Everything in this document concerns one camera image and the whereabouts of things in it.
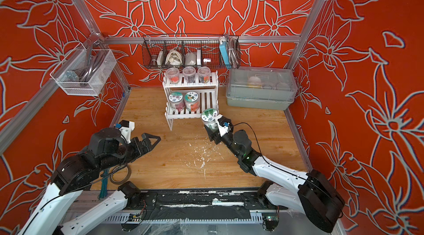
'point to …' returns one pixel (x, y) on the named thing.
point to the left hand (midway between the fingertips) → (155, 141)
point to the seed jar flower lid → (176, 101)
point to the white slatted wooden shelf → (208, 93)
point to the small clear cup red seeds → (173, 73)
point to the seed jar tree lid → (208, 115)
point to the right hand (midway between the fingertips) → (208, 121)
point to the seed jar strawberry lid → (192, 101)
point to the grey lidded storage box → (260, 87)
